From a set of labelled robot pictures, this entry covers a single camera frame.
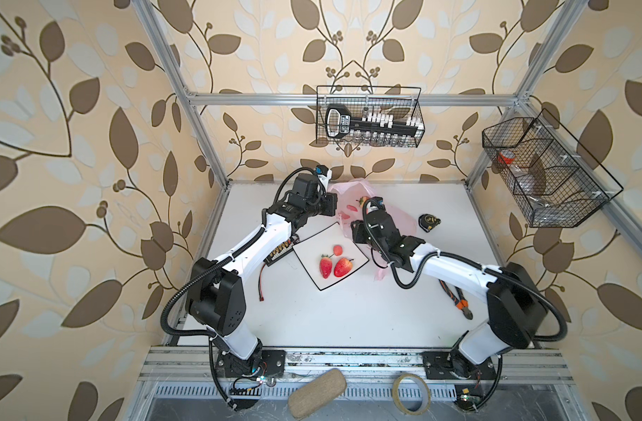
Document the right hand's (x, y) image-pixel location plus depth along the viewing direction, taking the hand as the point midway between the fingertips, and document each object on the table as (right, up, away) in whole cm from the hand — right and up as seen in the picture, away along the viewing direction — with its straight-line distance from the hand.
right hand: (356, 225), depth 85 cm
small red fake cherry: (-6, -10, +11) cm, 16 cm away
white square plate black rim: (-16, -10, +11) cm, 22 cm away
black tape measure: (+30, 0, +19) cm, 36 cm away
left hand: (-6, +10, -3) cm, 12 cm away
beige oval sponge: (-12, -43, -18) cm, 48 cm away
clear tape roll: (+16, -42, -17) cm, 48 cm away
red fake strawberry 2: (-4, -15, +4) cm, 16 cm away
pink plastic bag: (-2, +9, -1) cm, 9 cm away
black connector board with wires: (-29, -12, +11) cm, 33 cm away
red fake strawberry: (-10, -14, +3) cm, 18 cm away
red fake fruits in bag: (+2, +8, 0) cm, 9 cm away
